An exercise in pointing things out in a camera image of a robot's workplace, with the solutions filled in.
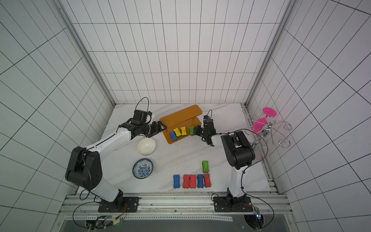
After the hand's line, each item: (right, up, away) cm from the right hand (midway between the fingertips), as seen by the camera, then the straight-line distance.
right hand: (189, 127), depth 100 cm
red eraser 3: (+10, -28, -21) cm, 36 cm away
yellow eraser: (-8, -3, -2) cm, 9 cm away
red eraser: (-2, -29, -19) cm, 35 cm away
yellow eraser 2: (-4, -2, 0) cm, 4 cm away
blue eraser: (-7, -29, -20) cm, 36 cm away
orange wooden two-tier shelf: (0, +8, -7) cm, 11 cm away
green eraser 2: (+2, -2, 0) cm, 3 cm away
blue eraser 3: (-11, -5, -3) cm, 12 cm away
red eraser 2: (+2, -28, -21) cm, 35 cm away
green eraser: (+10, -22, -15) cm, 28 cm away
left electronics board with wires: (-34, -42, -33) cm, 63 cm away
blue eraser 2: (+6, -28, -21) cm, 36 cm away
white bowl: (-28, -11, -8) cm, 31 cm away
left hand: (-17, -1, -13) cm, 22 cm away
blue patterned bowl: (-28, -23, -16) cm, 40 cm away
